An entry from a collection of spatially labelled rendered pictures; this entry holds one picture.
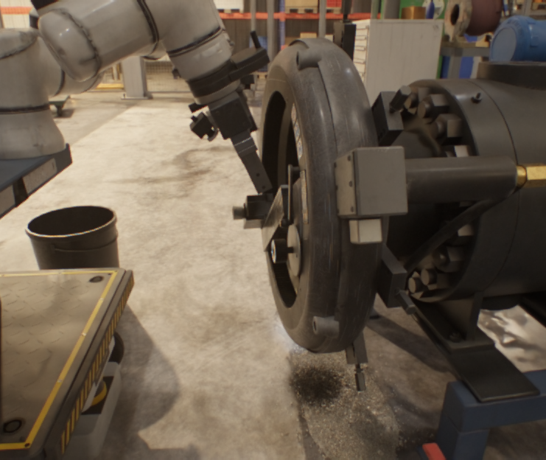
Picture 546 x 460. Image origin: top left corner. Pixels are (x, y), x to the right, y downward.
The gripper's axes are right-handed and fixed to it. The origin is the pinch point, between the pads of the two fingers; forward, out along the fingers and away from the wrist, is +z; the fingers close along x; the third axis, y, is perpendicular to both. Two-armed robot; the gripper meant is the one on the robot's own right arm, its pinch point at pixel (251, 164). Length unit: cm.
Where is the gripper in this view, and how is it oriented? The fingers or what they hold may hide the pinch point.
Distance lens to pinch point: 77.0
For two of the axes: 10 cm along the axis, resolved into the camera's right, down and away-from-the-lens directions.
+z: 3.7, 7.6, 5.4
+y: -9.0, 4.4, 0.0
